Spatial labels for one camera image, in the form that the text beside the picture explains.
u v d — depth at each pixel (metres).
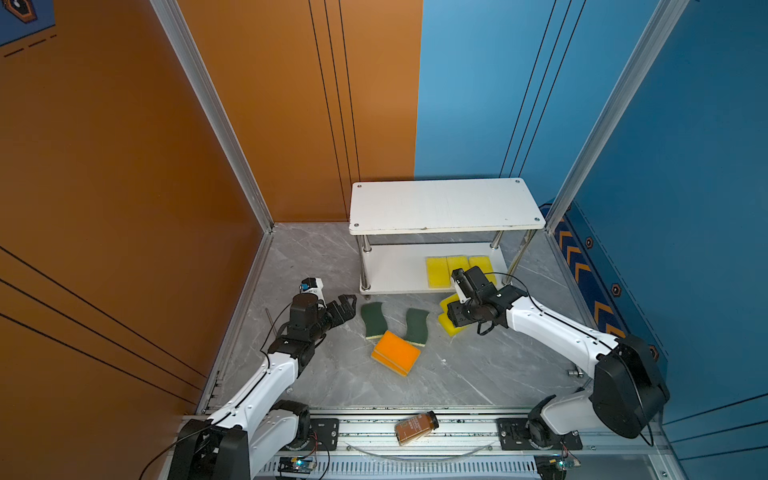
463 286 0.70
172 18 0.70
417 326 0.92
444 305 0.81
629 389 0.40
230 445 0.41
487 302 0.61
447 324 0.85
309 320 0.65
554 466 0.70
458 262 0.99
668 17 0.70
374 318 0.92
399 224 0.73
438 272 0.97
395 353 0.83
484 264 0.99
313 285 0.76
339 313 0.75
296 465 0.71
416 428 0.71
